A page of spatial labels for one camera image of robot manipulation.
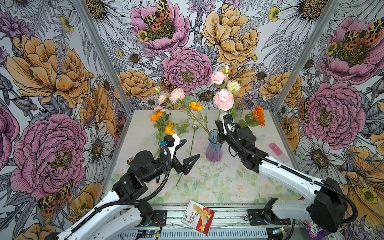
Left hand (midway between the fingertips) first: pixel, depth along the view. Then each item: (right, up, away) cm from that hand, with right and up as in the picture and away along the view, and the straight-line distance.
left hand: (191, 152), depth 61 cm
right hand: (+12, +11, +13) cm, 21 cm away
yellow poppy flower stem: (+1, +18, +12) cm, 22 cm away
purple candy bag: (+55, -37, +7) cm, 67 cm away
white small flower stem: (+1, +9, +47) cm, 48 cm away
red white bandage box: (+2, -33, +10) cm, 34 cm away
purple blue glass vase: (+13, -5, +30) cm, 33 cm away
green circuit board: (-21, -39, +9) cm, 46 cm away
